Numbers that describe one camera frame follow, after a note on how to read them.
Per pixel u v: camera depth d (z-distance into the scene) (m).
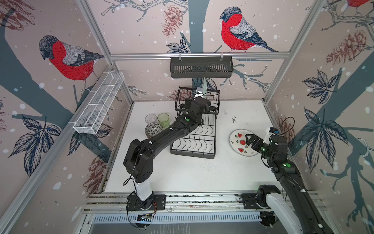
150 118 1.04
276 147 0.58
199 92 0.67
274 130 0.68
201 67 1.06
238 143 0.95
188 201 0.76
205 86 0.79
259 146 0.69
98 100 0.78
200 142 0.93
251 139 0.71
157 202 0.73
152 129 0.97
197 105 0.59
